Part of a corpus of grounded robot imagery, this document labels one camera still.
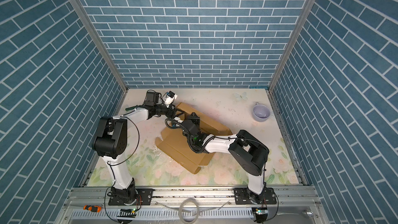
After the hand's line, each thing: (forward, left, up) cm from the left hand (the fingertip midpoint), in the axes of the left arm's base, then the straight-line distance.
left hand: (179, 109), depth 95 cm
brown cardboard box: (-18, +2, -11) cm, 21 cm away
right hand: (-6, -10, +6) cm, 13 cm away
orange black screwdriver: (-49, +36, -10) cm, 61 cm away
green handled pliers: (+10, +35, -11) cm, 38 cm away
